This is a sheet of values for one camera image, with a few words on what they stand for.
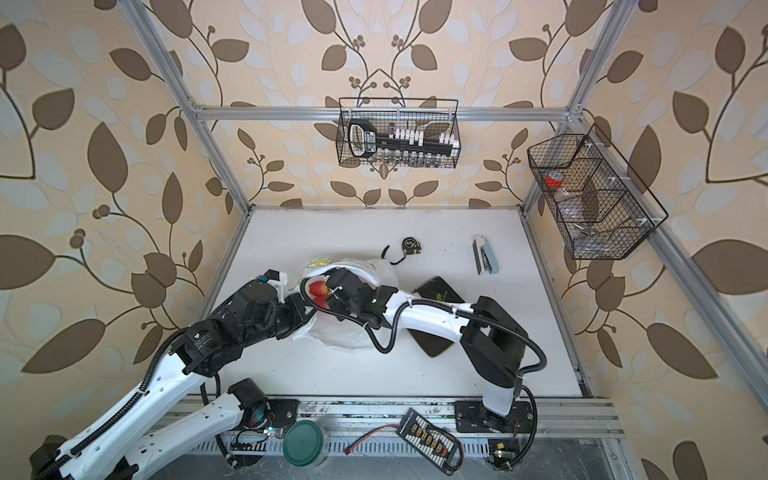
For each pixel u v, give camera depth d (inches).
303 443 24.4
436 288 38.2
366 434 28.4
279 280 26.1
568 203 27.7
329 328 33.9
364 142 33.3
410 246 41.4
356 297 24.4
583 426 29.1
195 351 18.6
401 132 32.2
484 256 40.1
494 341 17.7
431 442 27.3
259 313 20.7
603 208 28.7
